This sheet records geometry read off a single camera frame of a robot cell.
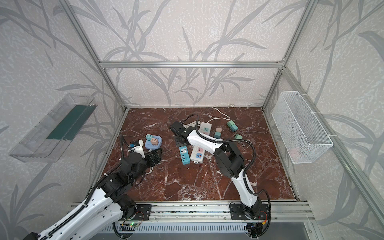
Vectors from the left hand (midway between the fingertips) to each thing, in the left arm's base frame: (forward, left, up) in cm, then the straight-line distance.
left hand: (160, 147), depth 76 cm
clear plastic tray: (-4, +45, +13) cm, 47 cm away
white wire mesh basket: (-3, -64, +17) cm, 66 cm away
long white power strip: (+4, -19, -16) cm, 25 cm away
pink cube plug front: (+11, +8, -13) cm, 19 cm away
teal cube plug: (+14, +13, -13) cm, 23 cm away
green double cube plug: (+27, -44, -18) cm, 55 cm away
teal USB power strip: (+3, -11, -16) cm, 20 cm away
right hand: (+14, -9, -13) cm, 21 cm away
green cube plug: (+18, -47, -18) cm, 54 cm away
